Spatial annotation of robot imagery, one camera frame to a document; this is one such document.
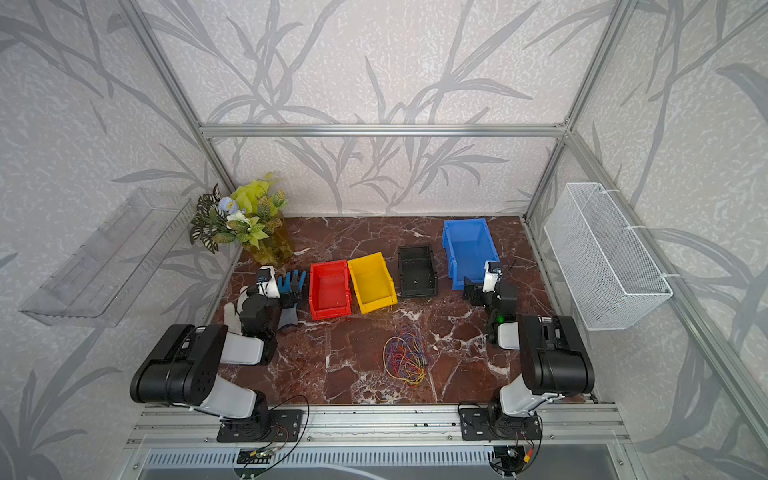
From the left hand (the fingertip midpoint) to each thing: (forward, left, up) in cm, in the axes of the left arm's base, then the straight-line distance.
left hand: (282, 275), depth 90 cm
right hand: (+2, -62, -3) cm, 62 cm away
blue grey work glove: (-7, -5, +2) cm, 9 cm away
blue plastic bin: (+18, -61, -6) cm, 64 cm away
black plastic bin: (+7, -42, -10) cm, 44 cm away
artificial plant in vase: (+17, +11, +10) cm, 22 cm away
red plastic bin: (-1, -13, -10) cm, 16 cm away
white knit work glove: (-7, +17, -11) cm, 22 cm away
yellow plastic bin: (+4, -27, -10) cm, 29 cm away
